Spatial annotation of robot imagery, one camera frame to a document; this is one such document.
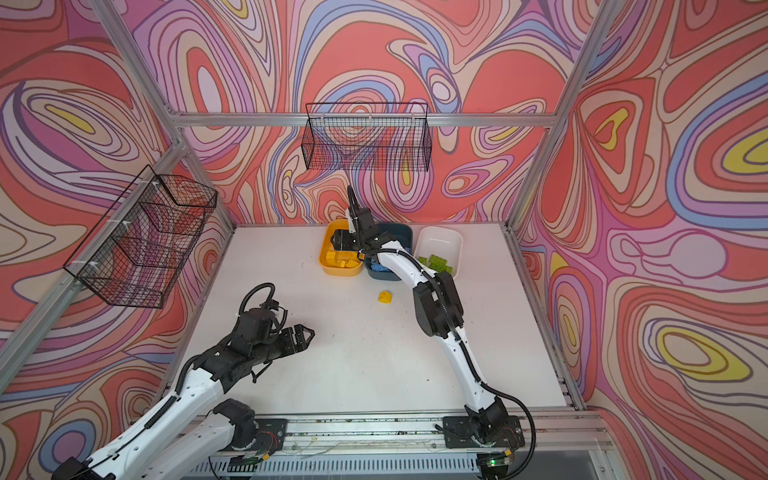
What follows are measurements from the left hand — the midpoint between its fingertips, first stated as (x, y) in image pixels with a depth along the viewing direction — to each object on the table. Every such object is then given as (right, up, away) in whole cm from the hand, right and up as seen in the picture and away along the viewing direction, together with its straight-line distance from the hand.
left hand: (308, 335), depth 81 cm
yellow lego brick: (+6, +20, +24) cm, 32 cm away
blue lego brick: (+18, +18, +21) cm, 33 cm away
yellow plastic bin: (-1, +26, +26) cm, 37 cm away
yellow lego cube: (+21, +8, +16) cm, 28 cm away
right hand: (+7, +26, +19) cm, 33 cm away
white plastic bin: (+43, +27, +32) cm, 60 cm away
